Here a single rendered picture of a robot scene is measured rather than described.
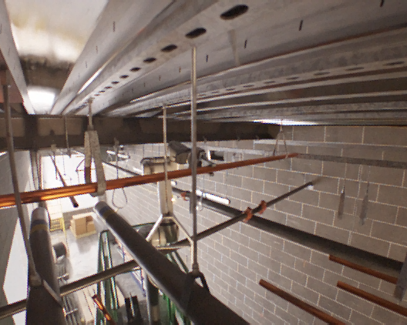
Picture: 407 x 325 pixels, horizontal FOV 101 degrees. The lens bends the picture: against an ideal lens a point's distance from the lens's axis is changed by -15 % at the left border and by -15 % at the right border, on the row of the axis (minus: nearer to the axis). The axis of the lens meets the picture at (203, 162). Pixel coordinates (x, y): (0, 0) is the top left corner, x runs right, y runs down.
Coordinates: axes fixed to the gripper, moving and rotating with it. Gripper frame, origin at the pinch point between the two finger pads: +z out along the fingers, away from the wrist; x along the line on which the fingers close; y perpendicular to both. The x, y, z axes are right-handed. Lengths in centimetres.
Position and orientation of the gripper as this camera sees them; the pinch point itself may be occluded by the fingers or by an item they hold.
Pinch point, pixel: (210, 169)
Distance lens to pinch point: 93.6
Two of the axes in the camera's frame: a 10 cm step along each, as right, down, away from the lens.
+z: 6.5, 3.6, -6.7
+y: 7.4, -1.0, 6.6
